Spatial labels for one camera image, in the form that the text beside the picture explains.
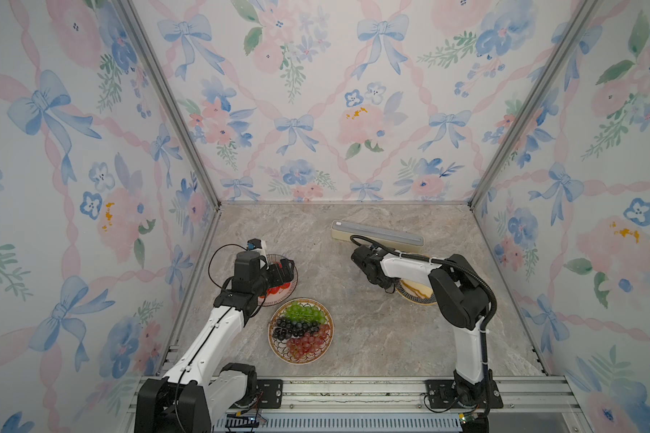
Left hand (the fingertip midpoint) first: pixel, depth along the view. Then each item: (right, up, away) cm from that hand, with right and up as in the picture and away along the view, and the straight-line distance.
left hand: (283, 263), depth 84 cm
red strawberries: (-4, -9, +6) cm, 12 cm away
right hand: (+41, -3, +11) cm, 43 cm away
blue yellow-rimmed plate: (+41, -11, +6) cm, 43 cm away
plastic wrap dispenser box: (+40, +6, +14) cm, 43 cm away
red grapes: (+9, -23, -5) cm, 25 cm away
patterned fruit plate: (0, -24, -4) cm, 25 cm away
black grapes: (+1, -19, -3) cm, 20 cm away
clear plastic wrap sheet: (+34, 0, -24) cm, 42 cm away
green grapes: (+4, -15, +1) cm, 16 cm away
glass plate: (-2, -12, +6) cm, 13 cm away
